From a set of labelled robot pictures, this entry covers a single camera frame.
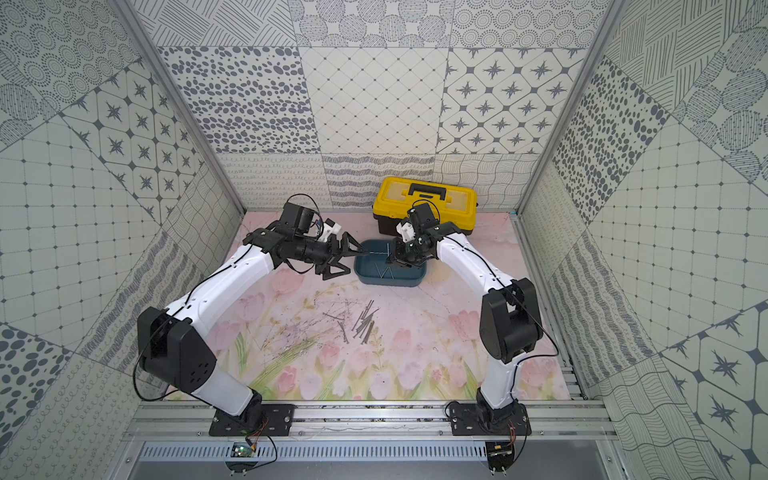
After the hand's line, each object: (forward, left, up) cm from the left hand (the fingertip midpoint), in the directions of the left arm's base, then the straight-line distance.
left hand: (358, 255), depth 76 cm
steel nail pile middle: (-6, +1, -26) cm, 26 cm away
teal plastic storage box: (+13, -1, -25) cm, 29 cm away
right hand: (+4, -8, -10) cm, 13 cm away
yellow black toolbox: (+29, -29, -8) cm, 42 cm away
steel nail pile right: (-10, -1, -27) cm, 28 cm away
